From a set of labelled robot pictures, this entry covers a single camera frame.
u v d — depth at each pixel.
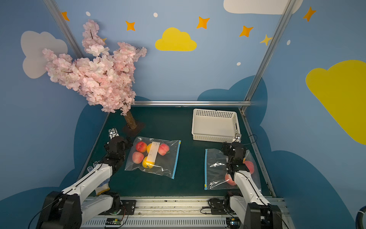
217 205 0.75
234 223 0.73
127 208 0.73
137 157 0.87
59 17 0.72
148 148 0.91
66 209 0.40
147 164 0.84
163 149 0.90
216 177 0.84
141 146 0.91
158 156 0.88
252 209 0.43
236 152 0.64
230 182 0.78
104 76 0.62
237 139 0.73
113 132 0.73
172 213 0.74
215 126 1.12
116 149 0.64
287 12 0.71
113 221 0.72
